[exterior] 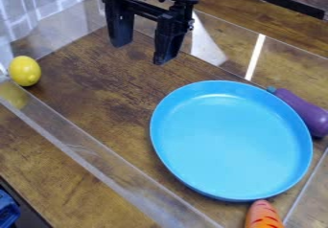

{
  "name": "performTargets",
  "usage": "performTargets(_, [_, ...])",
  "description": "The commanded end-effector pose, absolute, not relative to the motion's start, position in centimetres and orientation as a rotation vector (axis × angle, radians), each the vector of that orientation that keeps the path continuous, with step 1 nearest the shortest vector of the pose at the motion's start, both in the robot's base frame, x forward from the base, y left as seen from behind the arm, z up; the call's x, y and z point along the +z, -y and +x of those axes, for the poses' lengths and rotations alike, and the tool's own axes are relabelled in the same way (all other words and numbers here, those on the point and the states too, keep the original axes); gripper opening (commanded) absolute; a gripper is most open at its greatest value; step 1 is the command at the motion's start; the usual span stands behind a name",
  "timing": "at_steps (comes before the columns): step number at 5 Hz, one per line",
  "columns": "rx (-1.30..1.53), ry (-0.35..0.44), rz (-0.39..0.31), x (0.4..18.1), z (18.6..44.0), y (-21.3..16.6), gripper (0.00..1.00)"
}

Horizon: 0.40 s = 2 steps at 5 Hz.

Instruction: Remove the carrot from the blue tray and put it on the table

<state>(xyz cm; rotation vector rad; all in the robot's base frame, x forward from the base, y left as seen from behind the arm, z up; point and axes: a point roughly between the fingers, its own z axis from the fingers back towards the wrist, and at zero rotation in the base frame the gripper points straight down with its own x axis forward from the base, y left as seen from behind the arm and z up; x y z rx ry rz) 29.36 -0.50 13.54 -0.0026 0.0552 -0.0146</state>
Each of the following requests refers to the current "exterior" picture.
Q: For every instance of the yellow toy lemon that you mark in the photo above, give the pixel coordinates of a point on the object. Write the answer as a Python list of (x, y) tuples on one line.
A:
[(24, 71)]

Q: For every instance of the purple toy eggplant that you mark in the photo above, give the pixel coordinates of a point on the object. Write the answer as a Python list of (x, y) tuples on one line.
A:
[(313, 115)]

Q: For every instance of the black baseboard strip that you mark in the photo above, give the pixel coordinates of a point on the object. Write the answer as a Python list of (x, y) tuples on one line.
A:
[(298, 7)]

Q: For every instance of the blue round plastic tray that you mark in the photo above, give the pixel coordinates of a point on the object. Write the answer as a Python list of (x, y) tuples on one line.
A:
[(230, 140)]

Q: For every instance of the clear acrylic barrier wall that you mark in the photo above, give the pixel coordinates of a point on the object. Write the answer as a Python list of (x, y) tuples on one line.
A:
[(75, 151)]

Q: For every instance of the blue object at corner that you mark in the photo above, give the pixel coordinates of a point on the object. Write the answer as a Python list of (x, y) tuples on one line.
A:
[(9, 212)]

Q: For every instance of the orange toy carrot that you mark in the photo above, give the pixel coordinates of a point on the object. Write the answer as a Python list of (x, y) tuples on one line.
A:
[(262, 216)]

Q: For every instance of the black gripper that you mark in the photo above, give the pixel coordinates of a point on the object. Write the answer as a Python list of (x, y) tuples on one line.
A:
[(169, 33)]

